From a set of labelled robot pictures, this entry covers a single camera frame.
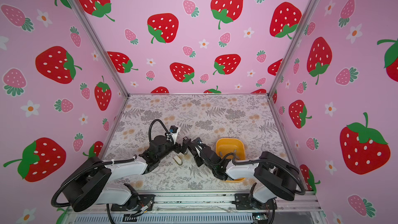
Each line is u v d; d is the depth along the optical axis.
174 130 0.73
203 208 0.73
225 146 0.90
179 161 0.84
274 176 0.44
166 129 0.72
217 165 0.65
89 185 0.43
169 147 0.71
